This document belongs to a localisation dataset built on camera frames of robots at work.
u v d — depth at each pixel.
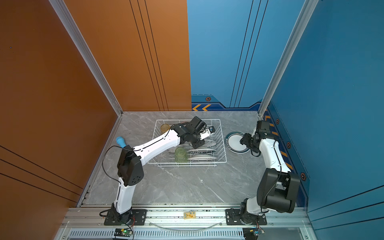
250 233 0.70
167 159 0.91
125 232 0.71
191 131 0.67
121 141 1.00
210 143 0.92
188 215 0.74
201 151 0.95
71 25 0.75
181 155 0.85
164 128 0.97
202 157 0.79
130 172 0.49
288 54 0.85
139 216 0.74
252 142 0.65
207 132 0.76
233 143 1.04
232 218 0.72
